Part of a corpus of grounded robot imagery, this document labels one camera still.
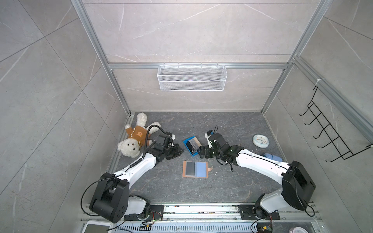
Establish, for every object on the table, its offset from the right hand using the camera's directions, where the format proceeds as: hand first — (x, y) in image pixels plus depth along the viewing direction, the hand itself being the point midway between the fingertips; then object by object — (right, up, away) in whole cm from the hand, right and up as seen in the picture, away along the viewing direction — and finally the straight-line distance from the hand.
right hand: (202, 148), depth 85 cm
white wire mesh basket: (-6, +48, +15) cm, 50 cm away
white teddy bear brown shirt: (-43, +1, +4) cm, 43 cm away
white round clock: (+42, +3, +14) cm, 44 cm away
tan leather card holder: (-4, -13, +3) cm, 14 cm away
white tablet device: (-51, -33, -20) cm, 63 cm away
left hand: (-12, +1, 0) cm, 12 cm away
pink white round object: (+44, -35, -18) cm, 59 cm away
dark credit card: (-8, -13, +3) cm, 15 cm away
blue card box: (-11, +3, +13) cm, 17 cm away
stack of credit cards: (-5, +1, +10) cm, 11 cm away
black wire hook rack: (+59, +11, -17) cm, 63 cm away
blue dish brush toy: (+44, -6, +3) cm, 45 cm away
